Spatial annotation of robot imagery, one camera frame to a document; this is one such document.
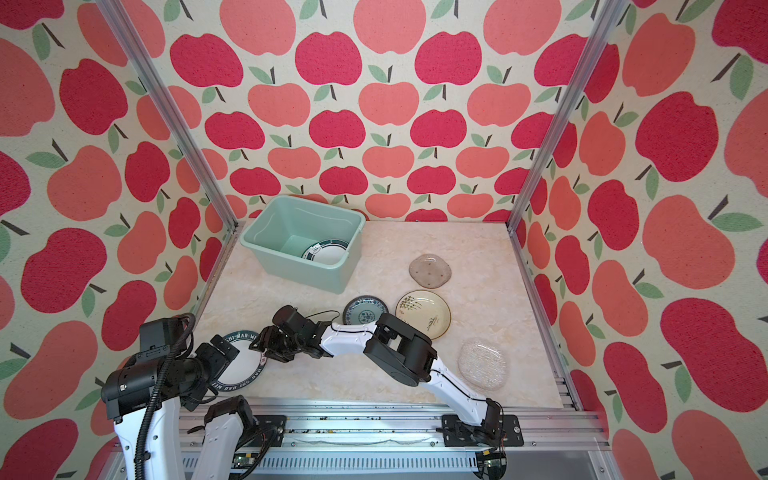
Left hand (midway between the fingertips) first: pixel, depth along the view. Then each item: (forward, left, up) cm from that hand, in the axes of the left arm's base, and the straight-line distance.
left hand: (229, 363), depth 67 cm
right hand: (+9, 0, -12) cm, 15 cm away
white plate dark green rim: (+46, -16, -15) cm, 51 cm away
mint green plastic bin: (+54, -4, -18) cm, 57 cm away
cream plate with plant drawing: (+22, -49, -18) cm, 57 cm away
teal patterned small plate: (+24, -29, -18) cm, 41 cm away
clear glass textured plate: (+6, -65, -19) cm, 68 cm away
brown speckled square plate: (+39, -53, -18) cm, 68 cm away
